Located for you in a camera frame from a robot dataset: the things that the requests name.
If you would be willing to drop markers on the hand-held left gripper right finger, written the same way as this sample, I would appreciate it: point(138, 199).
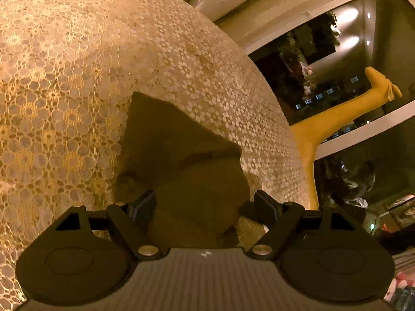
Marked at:
point(266, 209)

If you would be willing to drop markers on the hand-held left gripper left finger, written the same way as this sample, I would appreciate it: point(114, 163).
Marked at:
point(144, 209)

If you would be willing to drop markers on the brown tank top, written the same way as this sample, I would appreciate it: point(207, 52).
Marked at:
point(181, 155)

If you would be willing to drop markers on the dark rockery ornament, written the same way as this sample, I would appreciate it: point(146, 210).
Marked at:
point(350, 181)

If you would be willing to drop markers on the yellow giraffe figure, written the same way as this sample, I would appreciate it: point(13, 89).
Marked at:
point(319, 126)

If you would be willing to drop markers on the floral lace cover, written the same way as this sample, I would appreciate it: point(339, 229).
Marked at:
point(81, 71)

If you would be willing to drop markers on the large glass window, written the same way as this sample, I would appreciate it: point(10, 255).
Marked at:
point(373, 64)

